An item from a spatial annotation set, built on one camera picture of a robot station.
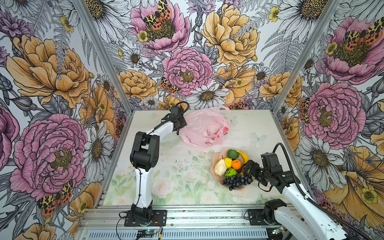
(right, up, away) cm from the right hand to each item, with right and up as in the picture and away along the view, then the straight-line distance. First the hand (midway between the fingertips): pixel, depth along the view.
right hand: (248, 175), depth 81 cm
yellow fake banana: (0, +7, +6) cm, 9 cm away
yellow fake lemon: (-9, +6, +6) cm, 12 cm away
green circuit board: (-51, -23, -10) cm, 57 cm away
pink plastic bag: (-21, +25, +28) cm, 43 cm away
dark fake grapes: (-7, -2, -4) cm, 8 cm away
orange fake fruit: (-6, +5, +2) cm, 8 cm away
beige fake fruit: (-15, +4, +2) cm, 15 cm away
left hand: (-37, +26, +23) cm, 51 cm away
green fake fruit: (-9, +1, +2) cm, 10 cm away
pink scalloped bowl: (-15, +8, +10) cm, 20 cm away
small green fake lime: (-7, +10, +8) cm, 14 cm away
